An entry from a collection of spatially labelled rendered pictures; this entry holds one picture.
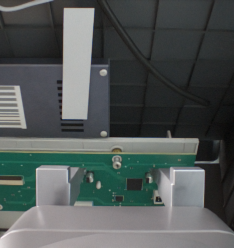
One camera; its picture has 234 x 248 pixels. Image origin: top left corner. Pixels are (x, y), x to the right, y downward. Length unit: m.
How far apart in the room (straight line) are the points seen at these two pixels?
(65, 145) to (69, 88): 0.04
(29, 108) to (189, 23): 0.10
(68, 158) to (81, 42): 0.08
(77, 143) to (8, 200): 0.07
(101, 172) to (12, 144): 0.06
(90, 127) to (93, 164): 0.02
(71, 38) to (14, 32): 0.04
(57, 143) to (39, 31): 0.07
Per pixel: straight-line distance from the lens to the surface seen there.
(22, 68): 0.19
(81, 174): 0.16
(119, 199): 0.23
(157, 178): 0.16
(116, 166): 0.20
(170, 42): 0.19
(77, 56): 0.18
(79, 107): 0.19
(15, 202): 0.24
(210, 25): 0.19
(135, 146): 0.21
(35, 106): 0.20
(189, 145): 0.22
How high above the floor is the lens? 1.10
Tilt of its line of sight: 1 degrees down
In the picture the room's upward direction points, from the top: 89 degrees counter-clockwise
